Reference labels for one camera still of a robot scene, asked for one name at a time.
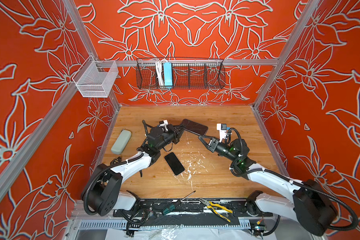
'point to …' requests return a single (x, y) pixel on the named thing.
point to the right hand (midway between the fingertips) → (199, 136)
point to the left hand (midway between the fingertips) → (187, 124)
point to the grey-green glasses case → (121, 142)
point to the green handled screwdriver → (174, 205)
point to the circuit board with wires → (259, 228)
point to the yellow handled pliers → (210, 205)
